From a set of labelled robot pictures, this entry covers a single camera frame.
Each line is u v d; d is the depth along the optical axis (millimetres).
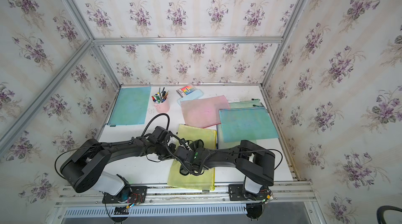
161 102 961
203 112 1061
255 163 453
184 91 1147
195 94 1147
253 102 1099
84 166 436
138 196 719
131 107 1079
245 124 983
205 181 767
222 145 888
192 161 633
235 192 732
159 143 740
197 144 898
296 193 764
